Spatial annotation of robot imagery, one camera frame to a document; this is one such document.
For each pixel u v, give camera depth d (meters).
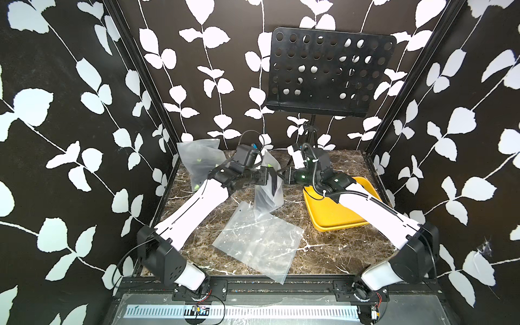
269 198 0.73
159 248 0.40
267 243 0.86
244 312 0.70
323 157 0.58
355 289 0.67
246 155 0.56
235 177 0.54
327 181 0.58
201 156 1.14
